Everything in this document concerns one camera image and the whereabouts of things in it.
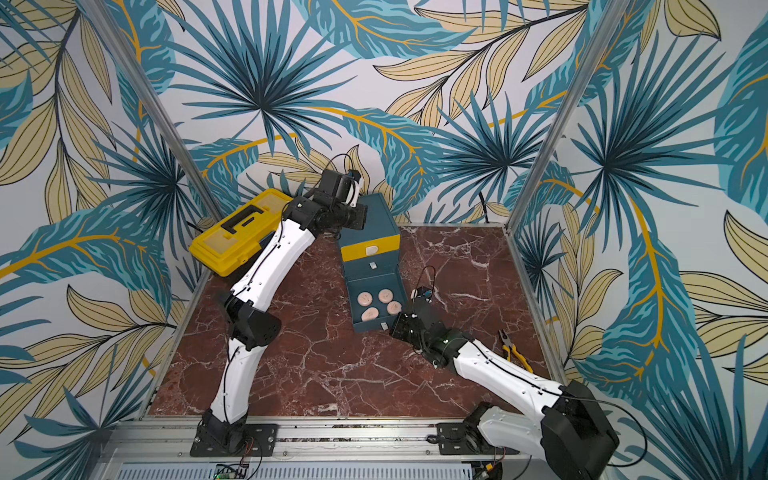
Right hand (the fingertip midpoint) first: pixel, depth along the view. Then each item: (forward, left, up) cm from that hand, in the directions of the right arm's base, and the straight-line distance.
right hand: (392, 320), depth 83 cm
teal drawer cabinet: (+27, +3, +11) cm, 29 cm away
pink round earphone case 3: (+9, -1, -9) cm, 12 cm away
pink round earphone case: (+12, +8, -9) cm, 17 cm away
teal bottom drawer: (+12, +5, -10) cm, 16 cm away
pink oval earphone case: (+7, +7, -8) cm, 13 cm away
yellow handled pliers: (-5, -35, -10) cm, 36 cm away
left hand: (+23, +8, +18) cm, 30 cm away
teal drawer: (+19, +5, 0) cm, 20 cm away
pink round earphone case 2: (+13, +2, -8) cm, 16 cm away
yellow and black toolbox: (+24, +47, +6) cm, 53 cm away
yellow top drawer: (+19, +5, +9) cm, 22 cm away
